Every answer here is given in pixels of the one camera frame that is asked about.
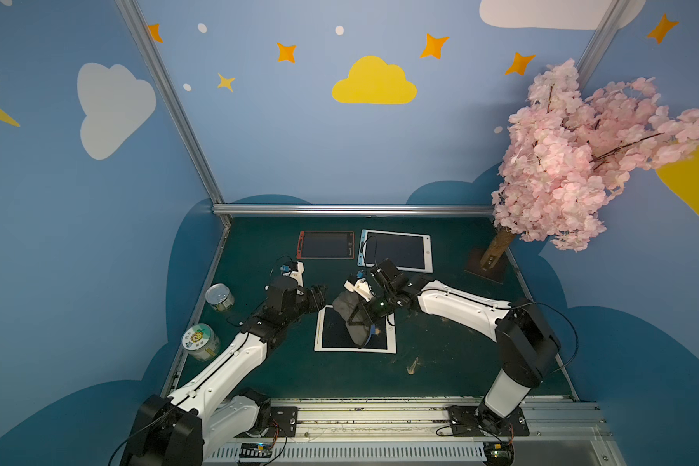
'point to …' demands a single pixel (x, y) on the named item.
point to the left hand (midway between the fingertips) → (321, 285)
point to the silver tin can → (219, 296)
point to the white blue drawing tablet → (409, 250)
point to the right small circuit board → (498, 453)
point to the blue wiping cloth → (344, 305)
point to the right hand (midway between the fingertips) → (353, 319)
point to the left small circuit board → (255, 450)
